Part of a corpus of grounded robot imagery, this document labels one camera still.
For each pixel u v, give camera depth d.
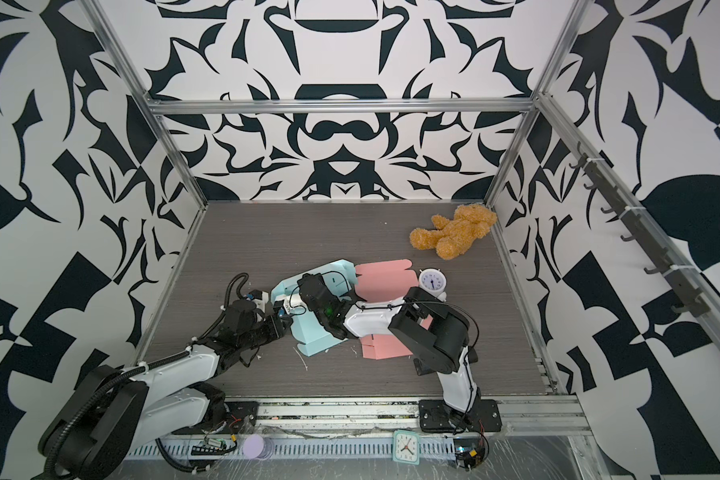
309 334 0.87
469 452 0.71
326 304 0.69
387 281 0.97
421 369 0.81
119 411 0.90
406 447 0.69
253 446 0.64
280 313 0.76
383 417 0.76
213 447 0.73
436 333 0.49
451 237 0.96
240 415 0.74
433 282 0.96
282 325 0.81
